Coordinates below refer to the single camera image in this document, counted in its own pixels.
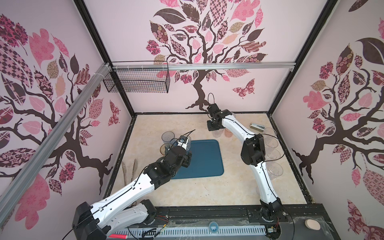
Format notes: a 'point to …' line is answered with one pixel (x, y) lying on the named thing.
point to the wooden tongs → (124, 170)
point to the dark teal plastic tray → (206, 161)
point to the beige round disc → (312, 224)
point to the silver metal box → (258, 127)
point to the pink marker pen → (122, 236)
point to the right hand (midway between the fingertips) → (212, 125)
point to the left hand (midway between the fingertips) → (186, 152)
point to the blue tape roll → (213, 227)
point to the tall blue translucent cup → (167, 136)
